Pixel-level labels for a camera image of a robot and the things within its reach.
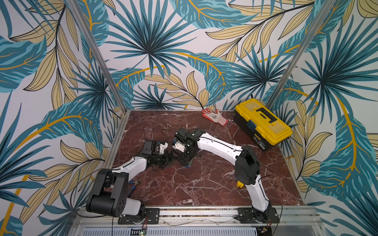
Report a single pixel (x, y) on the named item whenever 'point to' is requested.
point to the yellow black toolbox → (261, 127)
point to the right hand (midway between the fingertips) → (186, 157)
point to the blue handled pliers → (134, 183)
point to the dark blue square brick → (187, 166)
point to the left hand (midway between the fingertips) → (177, 161)
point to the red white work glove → (215, 117)
